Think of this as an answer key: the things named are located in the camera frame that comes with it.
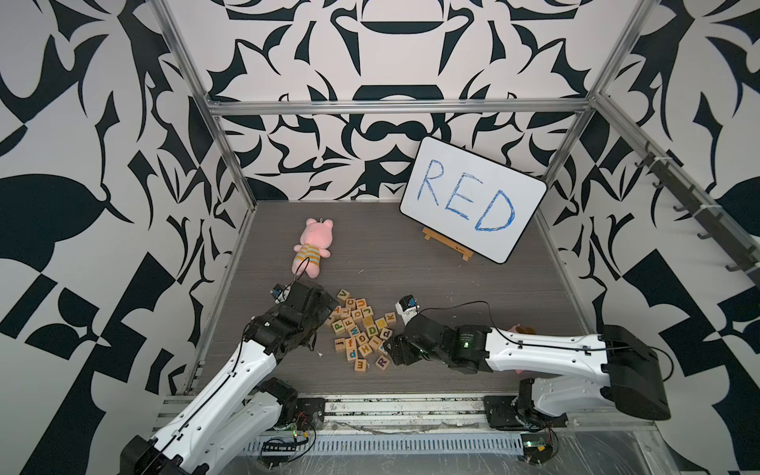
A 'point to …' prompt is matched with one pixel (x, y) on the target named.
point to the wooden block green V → (343, 295)
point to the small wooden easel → (448, 243)
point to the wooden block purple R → (382, 362)
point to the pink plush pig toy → (315, 238)
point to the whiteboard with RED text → (482, 205)
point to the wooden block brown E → (360, 365)
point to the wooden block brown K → (390, 317)
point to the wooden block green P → (338, 327)
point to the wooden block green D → (372, 331)
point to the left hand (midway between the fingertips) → (324, 302)
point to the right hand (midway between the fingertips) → (391, 339)
